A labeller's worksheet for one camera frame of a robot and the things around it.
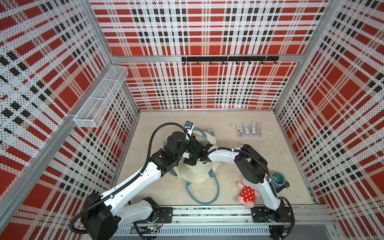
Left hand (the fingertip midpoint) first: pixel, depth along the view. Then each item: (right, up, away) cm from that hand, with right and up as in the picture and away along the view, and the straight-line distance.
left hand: (194, 133), depth 77 cm
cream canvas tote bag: (+5, -23, +7) cm, 24 cm away
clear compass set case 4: (+46, 0, +29) cm, 55 cm away
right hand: (-4, -15, +18) cm, 24 cm away
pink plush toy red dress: (+27, -32, -2) cm, 42 cm away
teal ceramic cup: (+48, -27, +7) cm, 55 cm away
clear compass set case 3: (+42, +1, +31) cm, 52 cm away
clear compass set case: (+32, 0, +30) cm, 44 cm away
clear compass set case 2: (+36, +1, +31) cm, 48 cm away
